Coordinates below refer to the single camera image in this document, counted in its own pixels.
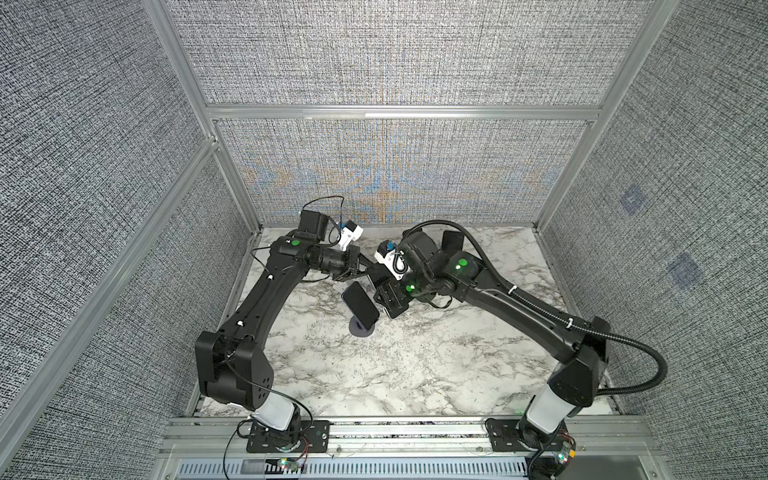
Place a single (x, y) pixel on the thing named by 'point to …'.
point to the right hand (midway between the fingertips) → (384, 288)
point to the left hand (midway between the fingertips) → (376, 269)
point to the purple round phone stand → (358, 329)
